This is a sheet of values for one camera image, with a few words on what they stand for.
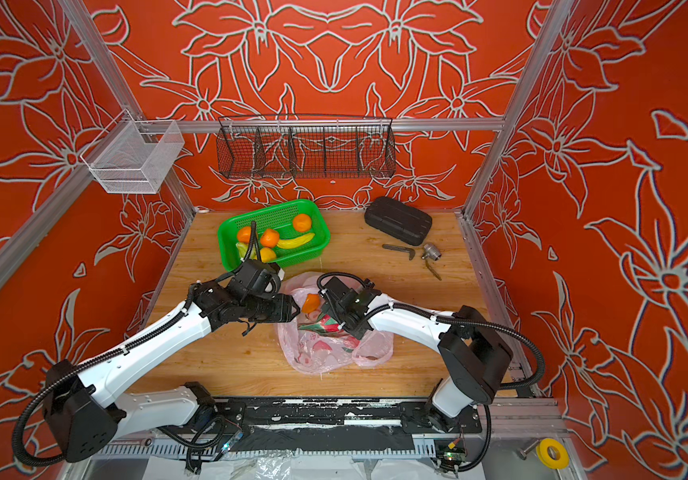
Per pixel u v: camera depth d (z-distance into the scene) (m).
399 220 1.07
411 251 1.07
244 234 1.07
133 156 0.92
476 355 0.43
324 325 0.83
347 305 0.64
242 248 1.00
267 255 1.01
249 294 0.59
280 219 1.13
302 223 1.10
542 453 0.68
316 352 0.80
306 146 0.98
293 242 1.07
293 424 0.73
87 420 0.38
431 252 1.03
